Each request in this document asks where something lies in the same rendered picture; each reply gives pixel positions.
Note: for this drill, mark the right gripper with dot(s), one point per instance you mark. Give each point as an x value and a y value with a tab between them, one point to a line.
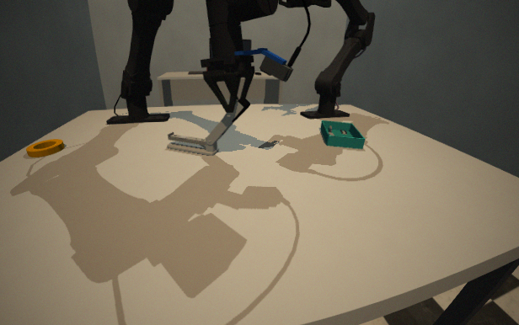
226	40

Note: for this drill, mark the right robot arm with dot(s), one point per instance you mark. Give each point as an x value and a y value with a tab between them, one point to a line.
147	16

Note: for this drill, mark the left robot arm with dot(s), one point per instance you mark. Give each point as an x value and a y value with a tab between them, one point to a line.
329	80

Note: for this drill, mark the orange ring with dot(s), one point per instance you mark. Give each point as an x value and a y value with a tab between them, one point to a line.
45	148

